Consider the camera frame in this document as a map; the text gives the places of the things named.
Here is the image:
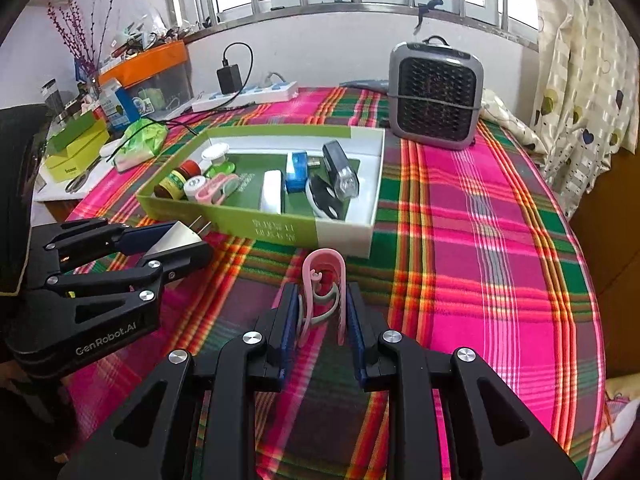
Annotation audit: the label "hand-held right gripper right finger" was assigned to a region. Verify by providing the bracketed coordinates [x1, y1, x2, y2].
[345, 282, 583, 480]

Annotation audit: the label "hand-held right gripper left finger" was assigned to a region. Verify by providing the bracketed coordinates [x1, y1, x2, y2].
[57, 282, 301, 480]

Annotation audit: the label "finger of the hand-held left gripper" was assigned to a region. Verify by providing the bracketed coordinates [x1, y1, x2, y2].
[30, 220, 176, 267]
[45, 241, 214, 302]

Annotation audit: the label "white charger plug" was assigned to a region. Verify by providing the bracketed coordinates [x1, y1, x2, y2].
[150, 216, 210, 256]

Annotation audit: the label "amber bottle with red cap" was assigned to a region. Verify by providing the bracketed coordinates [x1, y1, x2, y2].
[152, 160, 201, 201]

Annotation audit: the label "pink white tape roll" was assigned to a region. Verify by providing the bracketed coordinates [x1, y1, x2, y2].
[195, 172, 240, 206]

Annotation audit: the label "small white round jar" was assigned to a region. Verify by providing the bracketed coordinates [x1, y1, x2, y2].
[182, 176, 208, 203]

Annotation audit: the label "pink cable clip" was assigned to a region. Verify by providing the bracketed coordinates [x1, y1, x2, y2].
[297, 247, 347, 346]

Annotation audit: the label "green white cardboard box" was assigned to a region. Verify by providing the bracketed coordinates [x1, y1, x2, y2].
[136, 126, 387, 261]

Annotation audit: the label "black white rectangular device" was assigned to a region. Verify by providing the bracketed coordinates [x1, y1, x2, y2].
[260, 170, 283, 216]

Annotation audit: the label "green white suction knob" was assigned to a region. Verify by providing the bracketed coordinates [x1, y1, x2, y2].
[201, 142, 238, 177]

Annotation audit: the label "black white round device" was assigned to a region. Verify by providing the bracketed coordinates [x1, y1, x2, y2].
[305, 175, 341, 221]

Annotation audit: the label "blue usb tester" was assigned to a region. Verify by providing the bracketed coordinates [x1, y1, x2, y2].
[285, 151, 321, 195]

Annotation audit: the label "black bike light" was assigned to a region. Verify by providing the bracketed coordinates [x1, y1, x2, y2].
[321, 141, 361, 201]

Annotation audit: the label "scissors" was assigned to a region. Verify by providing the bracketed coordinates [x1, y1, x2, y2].
[64, 165, 98, 195]

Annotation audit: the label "green plastic bag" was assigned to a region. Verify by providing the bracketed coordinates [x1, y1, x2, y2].
[114, 117, 169, 172]

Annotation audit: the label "lime green cardboard box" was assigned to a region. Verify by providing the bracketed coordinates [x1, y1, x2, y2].
[39, 110, 111, 183]

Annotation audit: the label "dark cloth with yellow edge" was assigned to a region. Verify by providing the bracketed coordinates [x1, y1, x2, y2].
[0, 104, 48, 297]

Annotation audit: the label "blue white carton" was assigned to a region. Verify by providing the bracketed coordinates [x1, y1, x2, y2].
[98, 78, 141, 128]

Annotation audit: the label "pink green plaid cloth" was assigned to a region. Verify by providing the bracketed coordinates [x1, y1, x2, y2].
[65, 86, 606, 480]

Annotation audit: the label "dark glass jar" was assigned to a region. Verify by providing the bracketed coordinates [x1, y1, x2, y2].
[40, 78, 66, 118]

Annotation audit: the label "white power strip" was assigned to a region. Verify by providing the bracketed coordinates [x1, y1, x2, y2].
[191, 81, 299, 113]

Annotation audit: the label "clear bin with orange lid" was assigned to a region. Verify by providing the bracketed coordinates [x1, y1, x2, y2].
[97, 41, 195, 111]

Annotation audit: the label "black power adapter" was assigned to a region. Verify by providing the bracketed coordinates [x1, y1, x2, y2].
[216, 62, 242, 95]

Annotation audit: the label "purple flower branches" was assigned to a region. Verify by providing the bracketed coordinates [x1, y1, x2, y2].
[45, 0, 128, 73]

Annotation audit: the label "pile of small clutter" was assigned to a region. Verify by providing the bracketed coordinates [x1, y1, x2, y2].
[107, 12, 201, 53]

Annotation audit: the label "grey elongated object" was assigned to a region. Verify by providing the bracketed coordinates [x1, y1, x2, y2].
[340, 78, 391, 95]

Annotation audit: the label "grey space heater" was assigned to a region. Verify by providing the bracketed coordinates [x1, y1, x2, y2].
[389, 36, 485, 152]

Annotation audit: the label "patterned cream pillow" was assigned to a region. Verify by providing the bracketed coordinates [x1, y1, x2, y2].
[479, 89, 548, 156]

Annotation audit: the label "wooden wardrobe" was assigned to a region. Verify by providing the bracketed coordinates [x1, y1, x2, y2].
[570, 150, 640, 376]

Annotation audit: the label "metal window grille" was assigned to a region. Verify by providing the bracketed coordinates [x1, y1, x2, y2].
[162, 0, 541, 53]

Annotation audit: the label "patterned cream curtain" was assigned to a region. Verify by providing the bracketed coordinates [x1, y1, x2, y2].
[527, 0, 640, 221]

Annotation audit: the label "black hook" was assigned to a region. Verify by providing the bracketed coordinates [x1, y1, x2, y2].
[416, 1, 443, 31]

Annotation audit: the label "black cable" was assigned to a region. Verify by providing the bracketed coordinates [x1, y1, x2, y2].
[115, 42, 256, 161]

